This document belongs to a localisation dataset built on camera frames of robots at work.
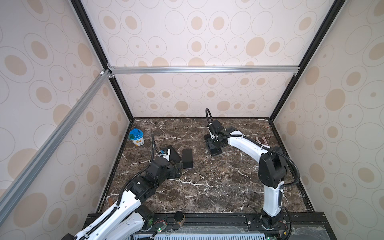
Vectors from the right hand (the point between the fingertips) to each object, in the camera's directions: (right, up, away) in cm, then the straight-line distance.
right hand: (212, 144), depth 94 cm
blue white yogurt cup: (-49, +5, +3) cm, 50 cm away
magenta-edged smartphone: (-16, -10, +2) cm, 19 cm away
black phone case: (-25, -9, +6) cm, 28 cm away
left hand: (-19, -8, -17) cm, 27 cm away
